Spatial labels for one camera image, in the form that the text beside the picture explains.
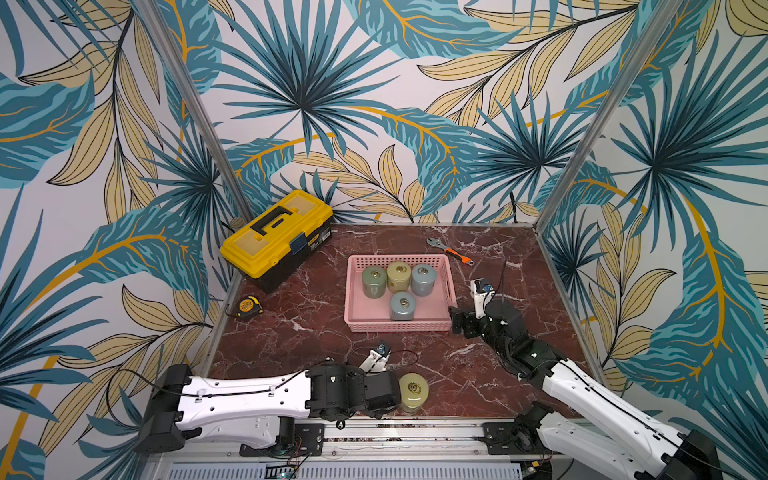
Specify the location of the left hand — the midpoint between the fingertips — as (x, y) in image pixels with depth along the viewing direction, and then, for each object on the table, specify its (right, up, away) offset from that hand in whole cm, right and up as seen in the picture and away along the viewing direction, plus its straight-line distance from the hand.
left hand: (368, 391), depth 71 cm
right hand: (+26, +19, +9) cm, 33 cm away
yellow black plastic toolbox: (-34, +34, +18) cm, 51 cm away
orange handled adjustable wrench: (+32, +31, +38) cm, 59 cm away
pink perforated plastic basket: (-2, +13, +25) cm, 28 cm away
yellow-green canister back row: (+8, +26, +24) cm, 36 cm away
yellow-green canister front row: (+11, -1, +2) cm, 11 cm away
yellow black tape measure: (-38, +16, +21) cm, 47 cm away
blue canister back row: (+16, +25, +24) cm, 38 cm away
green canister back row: (0, +25, +22) cm, 33 cm away
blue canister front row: (+9, +18, +16) cm, 26 cm away
